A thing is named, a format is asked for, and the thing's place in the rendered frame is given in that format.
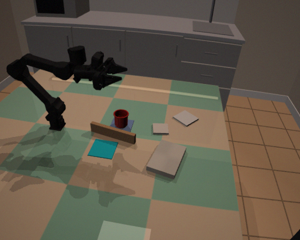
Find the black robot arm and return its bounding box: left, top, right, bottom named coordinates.
left=6, top=45, right=105, bottom=131

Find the tan wooden flat bar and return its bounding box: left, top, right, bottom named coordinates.
left=90, top=121, right=136, bottom=145

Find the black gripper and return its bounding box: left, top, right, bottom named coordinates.
left=85, top=57, right=127, bottom=91

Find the dark red cup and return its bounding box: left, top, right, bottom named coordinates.
left=113, top=109, right=129, bottom=129

